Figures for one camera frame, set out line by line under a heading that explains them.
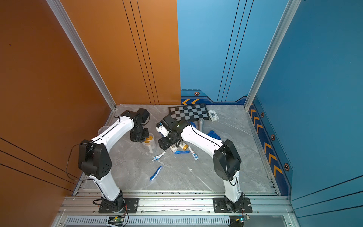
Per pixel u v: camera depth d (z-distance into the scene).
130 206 0.74
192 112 1.12
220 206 0.72
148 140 0.86
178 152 0.92
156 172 0.84
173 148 0.92
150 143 0.85
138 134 0.74
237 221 0.70
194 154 0.91
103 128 0.92
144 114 0.76
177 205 0.76
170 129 0.65
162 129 0.77
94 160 0.47
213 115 1.12
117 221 0.71
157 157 0.89
